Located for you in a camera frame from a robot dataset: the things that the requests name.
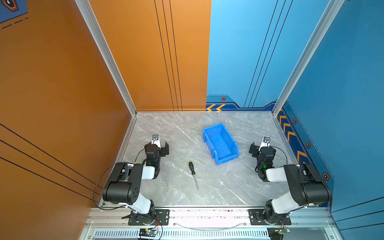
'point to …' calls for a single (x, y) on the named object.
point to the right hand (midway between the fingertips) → (260, 144)
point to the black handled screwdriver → (191, 165)
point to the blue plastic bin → (223, 147)
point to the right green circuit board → (282, 231)
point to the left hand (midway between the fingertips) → (158, 141)
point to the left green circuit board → (148, 232)
